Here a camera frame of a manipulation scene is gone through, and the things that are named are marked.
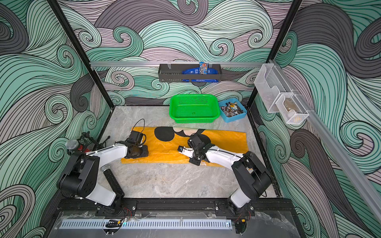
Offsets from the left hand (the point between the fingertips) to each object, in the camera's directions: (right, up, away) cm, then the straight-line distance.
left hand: (145, 151), depth 93 cm
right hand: (+32, -2, -2) cm, 32 cm away
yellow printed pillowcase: (+11, +4, +5) cm, 13 cm away
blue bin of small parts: (+64, +28, +25) cm, 74 cm away
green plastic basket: (+33, +29, +25) cm, 51 cm away
